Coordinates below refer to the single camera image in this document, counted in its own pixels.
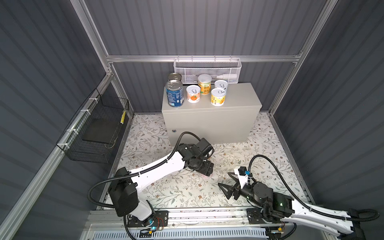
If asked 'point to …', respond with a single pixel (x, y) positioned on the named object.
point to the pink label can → (207, 177)
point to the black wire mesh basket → (91, 136)
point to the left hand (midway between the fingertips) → (207, 169)
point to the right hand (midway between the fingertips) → (225, 180)
